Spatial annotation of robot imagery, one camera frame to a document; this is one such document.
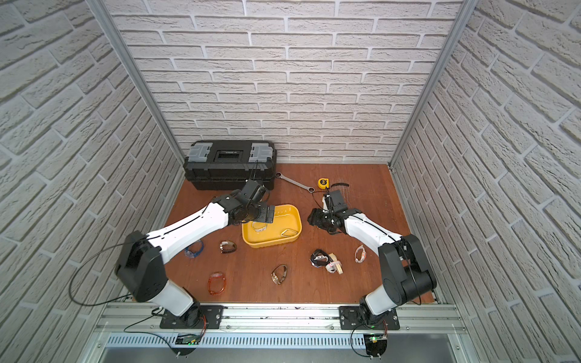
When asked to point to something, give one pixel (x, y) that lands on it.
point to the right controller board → (376, 343)
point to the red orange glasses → (216, 283)
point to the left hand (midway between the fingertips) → (267, 209)
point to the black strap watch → (319, 258)
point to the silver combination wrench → (310, 189)
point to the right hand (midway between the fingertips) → (316, 219)
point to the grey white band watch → (260, 229)
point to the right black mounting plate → (349, 318)
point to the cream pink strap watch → (334, 265)
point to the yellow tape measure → (323, 183)
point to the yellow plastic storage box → (285, 228)
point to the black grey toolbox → (225, 165)
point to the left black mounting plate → (212, 318)
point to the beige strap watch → (360, 254)
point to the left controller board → (186, 339)
